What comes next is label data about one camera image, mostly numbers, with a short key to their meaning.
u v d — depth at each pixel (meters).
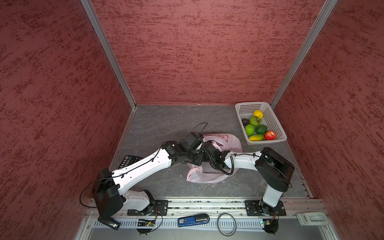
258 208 0.74
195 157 0.66
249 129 0.98
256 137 0.97
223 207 0.76
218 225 0.69
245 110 1.14
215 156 0.69
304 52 0.88
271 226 0.71
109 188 0.39
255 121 1.03
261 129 1.00
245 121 1.03
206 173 0.79
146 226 0.72
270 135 0.95
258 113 1.09
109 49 0.87
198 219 0.67
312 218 0.71
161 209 0.74
